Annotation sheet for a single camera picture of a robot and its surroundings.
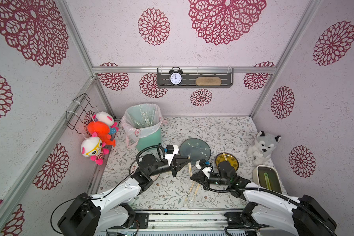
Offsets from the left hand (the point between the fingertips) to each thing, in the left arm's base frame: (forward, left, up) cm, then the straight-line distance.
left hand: (190, 161), depth 69 cm
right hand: (-3, -1, -11) cm, 11 cm away
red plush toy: (+25, +53, -8) cm, 59 cm away
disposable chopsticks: (-2, 0, -5) cm, 5 cm away
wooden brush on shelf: (+48, -13, +11) cm, 51 cm away
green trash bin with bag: (+32, +30, -11) cm, 45 cm away
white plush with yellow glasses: (+11, +52, -5) cm, 54 cm away
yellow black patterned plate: (+15, -29, -25) cm, 41 cm away
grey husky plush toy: (+12, -42, -10) cm, 45 cm away
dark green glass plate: (+21, -9, -25) cm, 33 cm away
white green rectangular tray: (0, -45, -20) cm, 49 cm away
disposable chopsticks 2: (+15, -25, -24) cm, 38 cm away
